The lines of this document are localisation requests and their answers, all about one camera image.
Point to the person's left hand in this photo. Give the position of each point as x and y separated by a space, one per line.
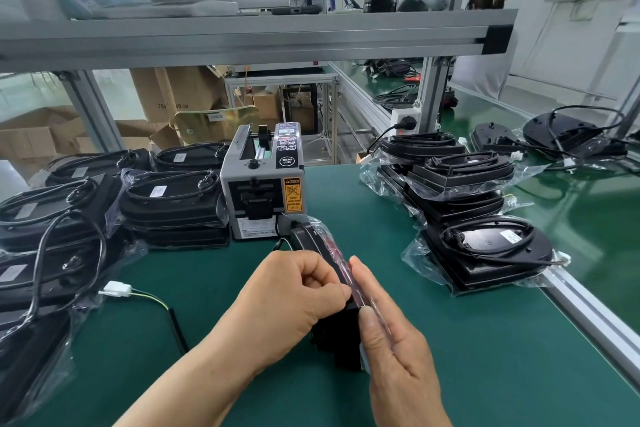
285 312

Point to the person's right hand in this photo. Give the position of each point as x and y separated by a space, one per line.
405 372

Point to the group of bagged black lamps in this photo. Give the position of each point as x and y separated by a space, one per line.
470 207

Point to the unbagged black lamps with cables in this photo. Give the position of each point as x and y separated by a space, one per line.
565 131

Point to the grey tape dispenser machine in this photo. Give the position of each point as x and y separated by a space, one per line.
255 181

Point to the small brown cardboard box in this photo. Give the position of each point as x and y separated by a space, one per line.
362 157

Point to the white power socket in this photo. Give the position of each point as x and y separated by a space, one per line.
404 122

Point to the grey metal shelf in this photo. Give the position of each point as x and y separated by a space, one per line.
260 39

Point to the black phone on shelf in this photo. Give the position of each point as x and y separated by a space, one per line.
296 9

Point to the black cup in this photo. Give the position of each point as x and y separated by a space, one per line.
378 1

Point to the white flat scale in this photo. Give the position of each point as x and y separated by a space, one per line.
175 4

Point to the white handset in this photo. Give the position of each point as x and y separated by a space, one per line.
78 3

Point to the aluminium table edge rail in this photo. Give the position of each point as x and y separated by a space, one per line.
595 322

